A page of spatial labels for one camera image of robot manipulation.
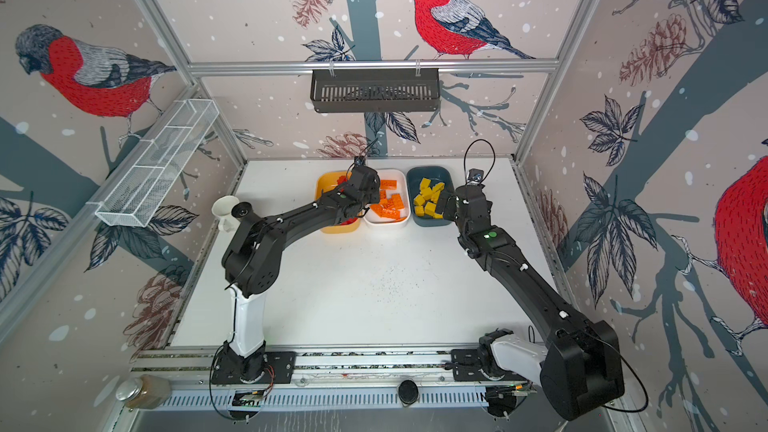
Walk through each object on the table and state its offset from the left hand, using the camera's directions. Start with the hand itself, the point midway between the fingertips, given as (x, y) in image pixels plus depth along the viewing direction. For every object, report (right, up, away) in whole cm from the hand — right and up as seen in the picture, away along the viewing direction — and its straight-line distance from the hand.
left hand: (373, 185), depth 95 cm
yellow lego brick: (+18, -1, +14) cm, 23 cm away
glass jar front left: (-48, -45, -32) cm, 73 cm away
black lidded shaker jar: (-41, -9, -3) cm, 42 cm away
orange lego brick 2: (+8, -6, +8) cm, 13 cm away
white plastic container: (+10, -1, +14) cm, 17 cm away
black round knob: (+10, -44, -33) cm, 56 cm away
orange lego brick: (+5, -8, +9) cm, 13 cm away
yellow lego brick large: (+16, -6, +10) cm, 20 cm away
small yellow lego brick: (+20, -8, +7) cm, 23 cm away
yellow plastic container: (-19, +1, +12) cm, 22 cm away
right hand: (+24, -3, -13) cm, 28 cm away
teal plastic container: (+23, +4, +14) cm, 27 cm away
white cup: (-49, -8, 0) cm, 50 cm away
